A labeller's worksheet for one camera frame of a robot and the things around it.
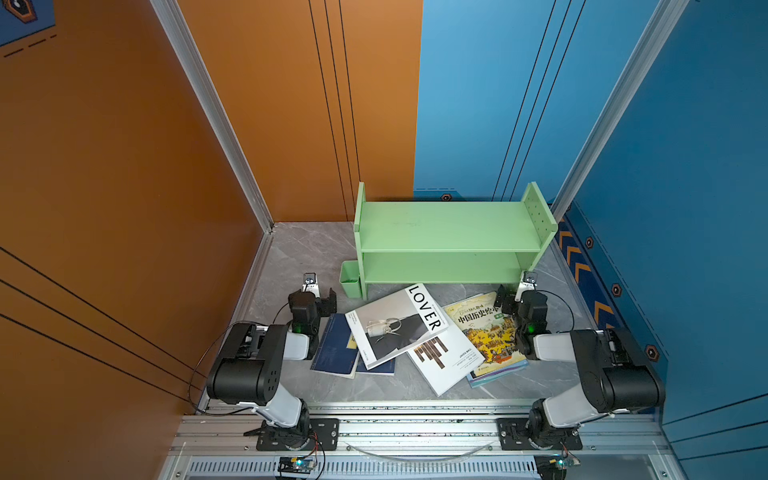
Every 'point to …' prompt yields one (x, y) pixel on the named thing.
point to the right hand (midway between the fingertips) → (517, 288)
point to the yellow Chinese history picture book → (491, 330)
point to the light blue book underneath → (480, 380)
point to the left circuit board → (292, 464)
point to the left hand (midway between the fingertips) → (317, 286)
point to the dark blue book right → (386, 368)
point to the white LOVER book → (394, 325)
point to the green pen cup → (349, 276)
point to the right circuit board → (554, 466)
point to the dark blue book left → (332, 355)
